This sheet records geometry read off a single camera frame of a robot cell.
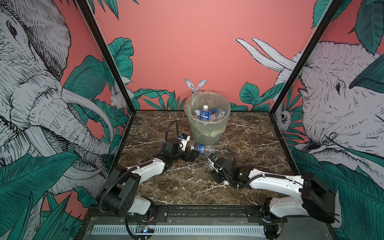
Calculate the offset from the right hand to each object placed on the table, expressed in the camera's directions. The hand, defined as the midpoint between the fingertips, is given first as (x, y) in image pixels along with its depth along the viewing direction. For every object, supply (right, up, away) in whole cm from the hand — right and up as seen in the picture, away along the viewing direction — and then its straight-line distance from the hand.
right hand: (212, 169), depth 83 cm
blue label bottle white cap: (-4, +31, +4) cm, 32 cm away
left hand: (-10, +11, +4) cm, 15 cm away
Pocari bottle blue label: (-6, +10, +10) cm, 16 cm away
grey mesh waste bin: (-7, +16, +15) cm, 23 cm away
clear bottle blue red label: (-8, +33, +10) cm, 35 cm away
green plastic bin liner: (+3, +40, +11) cm, 42 cm away
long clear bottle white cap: (+7, +32, +6) cm, 33 cm away
